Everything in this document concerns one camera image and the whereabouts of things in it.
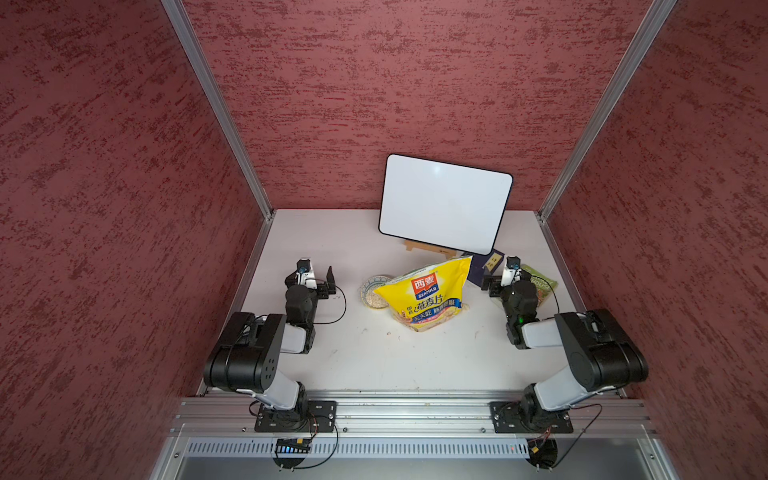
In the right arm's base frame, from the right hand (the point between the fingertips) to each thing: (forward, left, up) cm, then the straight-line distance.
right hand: (499, 269), depth 93 cm
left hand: (0, +59, +2) cm, 59 cm away
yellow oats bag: (-13, +25, +7) cm, 29 cm away
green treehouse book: (-2, -17, -8) cm, 18 cm away
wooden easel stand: (+10, +14, -5) cm, 18 cm away
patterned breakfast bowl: (-7, +41, -4) cm, 42 cm away
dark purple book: (+8, 0, -7) cm, 11 cm away
